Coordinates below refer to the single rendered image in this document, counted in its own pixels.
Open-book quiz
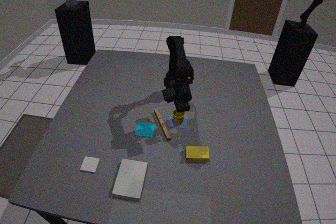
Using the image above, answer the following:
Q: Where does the brown wooden bar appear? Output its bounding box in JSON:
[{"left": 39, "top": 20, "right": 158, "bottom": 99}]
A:
[{"left": 154, "top": 109, "right": 171, "bottom": 141}]

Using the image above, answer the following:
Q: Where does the yellow rectangular block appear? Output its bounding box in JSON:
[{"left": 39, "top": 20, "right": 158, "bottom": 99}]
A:
[{"left": 185, "top": 146, "right": 209, "bottom": 162}]

